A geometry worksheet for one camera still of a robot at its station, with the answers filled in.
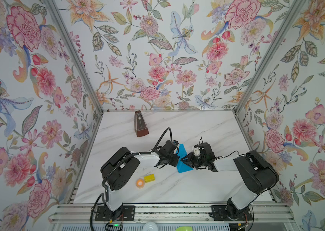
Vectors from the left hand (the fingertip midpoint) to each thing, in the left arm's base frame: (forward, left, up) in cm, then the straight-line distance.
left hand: (179, 161), depth 92 cm
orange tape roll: (-13, +24, -1) cm, 27 cm away
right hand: (+1, -1, 0) cm, 1 cm away
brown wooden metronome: (+23, +26, +8) cm, 36 cm away
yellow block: (-10, +18, -1) cm, 21 cm away
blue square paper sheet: (-4, -2, -1) cm, 4 cm away
